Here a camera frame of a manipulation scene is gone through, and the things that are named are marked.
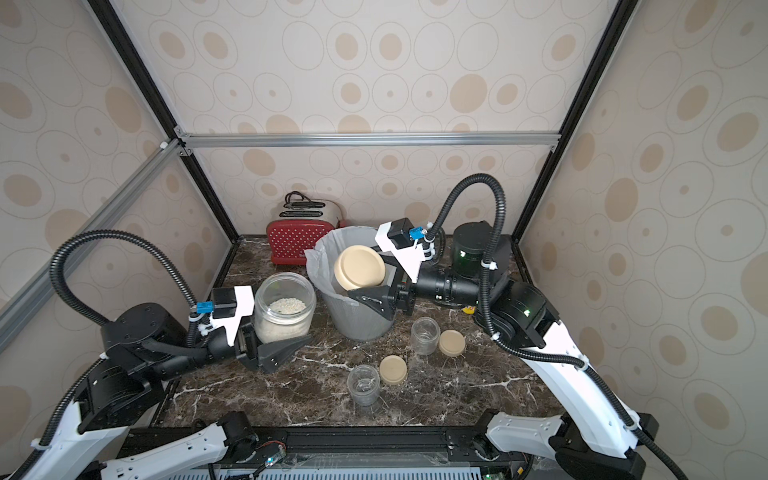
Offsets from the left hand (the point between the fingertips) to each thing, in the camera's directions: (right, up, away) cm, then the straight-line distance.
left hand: (305, 319), depth 46 cm
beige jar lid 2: (+32, -16, +46) cm, 59 cm away
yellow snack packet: (+39, -7, +52) cm, 65 cm away
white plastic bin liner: (-4, +13, +35) cm, 38 cm away
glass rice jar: (+6, -25, +38) cm, 46 cm away
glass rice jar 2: (+24, -13, +46) cm, 54 cm away
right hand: (+10, +8, +4) cm, 13 cm away
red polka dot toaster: (-19, +21, +54) cm, 61 cm away
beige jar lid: (+14, -22, +40) cm, 47 cm away
